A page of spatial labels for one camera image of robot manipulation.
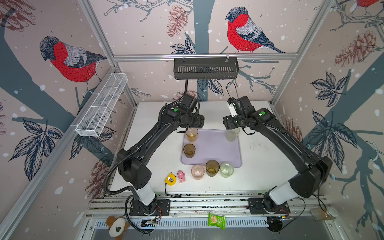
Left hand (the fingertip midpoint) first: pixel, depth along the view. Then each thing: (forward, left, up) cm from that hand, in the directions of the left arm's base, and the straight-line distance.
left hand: (198, 123), depth 78 cm
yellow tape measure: (-22, +15, -23) cm, 35 cm away
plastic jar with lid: (-39, -56, -16) cm, 70 cm away
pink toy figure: (-20, +10, -23) cm, 32 cm away
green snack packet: (-41, -8, -23) cm, 47 cm away
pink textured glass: (-18, +1, -23) cm, 29 cm away
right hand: (+1, -16, 0) cm, 16 cm away
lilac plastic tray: (0, -3, -23) cm, 23 cm away
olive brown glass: (-16, -8, -21) cm, 27 cm away
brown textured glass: (-4, +6, -22) cm, 23 cm away
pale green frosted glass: (+4, -22, -17) cm, 28 cm away
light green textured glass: (-17, -17, -23) cm, 33 cm away
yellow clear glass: (+8, +4, -23) cm, 24 cm away
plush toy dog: (-43, +37, -22) cm, 61 cm away
